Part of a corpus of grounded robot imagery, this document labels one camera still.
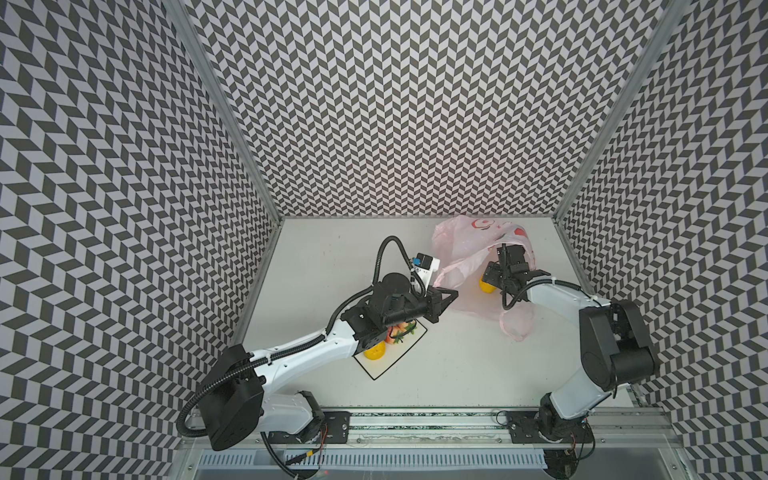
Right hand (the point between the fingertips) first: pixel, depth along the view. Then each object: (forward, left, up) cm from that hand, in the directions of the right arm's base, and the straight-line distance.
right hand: (496, 282), depth 95 cm
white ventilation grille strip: (-46, +37, -4) cm, 59 cm away
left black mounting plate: (-40, +48, -3) cm, 62 cm away
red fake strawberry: (-14, +30, 0) cm, 33 cm away
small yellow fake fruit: (-2, +4, 0) cm, 4 cm away
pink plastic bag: (-2, +14, +21) cm, 25 cm away
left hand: (-16, +17, +20) cm, 31 cm away
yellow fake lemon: (-22, +38, +1) cm, 43 cm away
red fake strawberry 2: (-28, +32, +26) cm, 50 cm away
